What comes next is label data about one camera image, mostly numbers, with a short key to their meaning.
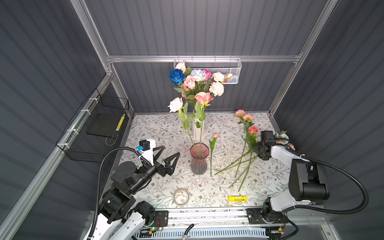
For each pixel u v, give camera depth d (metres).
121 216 0.43
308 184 0.46
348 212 0.42
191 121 0.72
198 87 0.79
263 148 0.70
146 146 0.51
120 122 0.79
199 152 0.79
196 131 1.00
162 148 0.63
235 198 0.77
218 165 0.93
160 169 0.52
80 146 0.68
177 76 0.70
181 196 0.81
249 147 1.02
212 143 1.02
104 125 0.75
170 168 0.53
